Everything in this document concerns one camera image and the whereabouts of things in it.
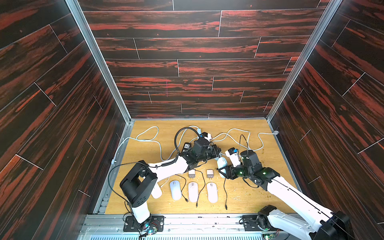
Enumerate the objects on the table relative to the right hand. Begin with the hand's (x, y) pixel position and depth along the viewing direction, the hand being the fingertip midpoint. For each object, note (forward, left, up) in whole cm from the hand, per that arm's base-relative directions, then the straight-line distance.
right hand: (224, 166), depth 82 cm
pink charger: (-1, +19, -9) cm, 21 cm away
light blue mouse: (0, +2, +5) cm, 5 cm away
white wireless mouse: (-12, +38, -11) cm, 41 cm away
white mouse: (-11, +27, -10) cm, 31 cm away
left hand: (+7, +1, +6) cm, 9 cm away
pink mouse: (-11, +7, -10) cm, 16 cm away
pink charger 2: (0, +7, -10) cm, 12 cm away
